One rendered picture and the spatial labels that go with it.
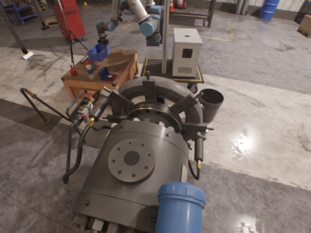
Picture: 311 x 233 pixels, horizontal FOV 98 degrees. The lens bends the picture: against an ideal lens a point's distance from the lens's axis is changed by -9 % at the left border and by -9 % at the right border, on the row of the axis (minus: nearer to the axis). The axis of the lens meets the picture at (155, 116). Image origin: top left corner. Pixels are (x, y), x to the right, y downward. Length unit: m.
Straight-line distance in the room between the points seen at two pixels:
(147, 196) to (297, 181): 1.80
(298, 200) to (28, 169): 2.85
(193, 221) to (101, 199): 0.37
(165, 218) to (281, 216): 1.52
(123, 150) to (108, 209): 0.24
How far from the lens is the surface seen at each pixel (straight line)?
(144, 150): 0.70
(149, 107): 1.02
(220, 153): 1.89
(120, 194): 0.68
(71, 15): 4.77
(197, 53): 2.11
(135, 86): 1.02
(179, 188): 0.52
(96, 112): 1.10
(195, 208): 0.54
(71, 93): 2.44
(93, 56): 2.14
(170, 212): 0.52
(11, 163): 2.37
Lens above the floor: 1.53
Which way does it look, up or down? 48 degrees down
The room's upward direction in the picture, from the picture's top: straight up
